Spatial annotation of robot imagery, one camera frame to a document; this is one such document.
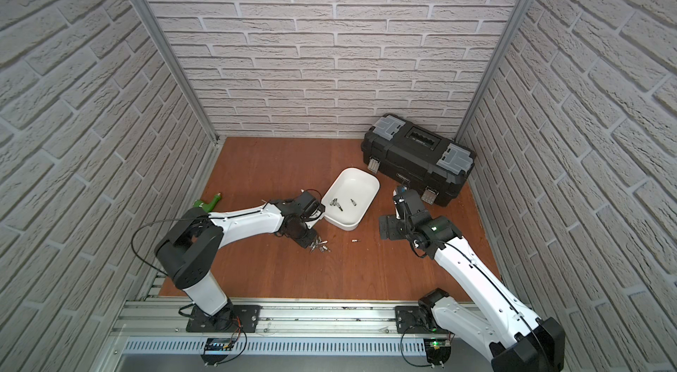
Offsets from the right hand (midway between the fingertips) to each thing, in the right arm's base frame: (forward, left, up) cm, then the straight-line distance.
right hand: (399, 222), depth 79 cm
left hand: (+3, +28, -13) cm, 31 cm away
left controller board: (-28, +54, -15) cm, 63 cm away
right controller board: (-32, -7, -15) cm, 36 cm away
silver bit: (+15, +20, -12) cm, 28 cm away
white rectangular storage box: (+17, +15, -12) cm, 26 cm away
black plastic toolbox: (+23, -11, +3) cm, 26 cm away
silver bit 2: (+15, +13, -13) cm, 23 cm away
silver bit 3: (0, +14, -13) cm, 19 cm away
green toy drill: (+17, +68, -12) cm, 71 cm away
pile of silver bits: (0, +26, -12) cm, 29 cm away
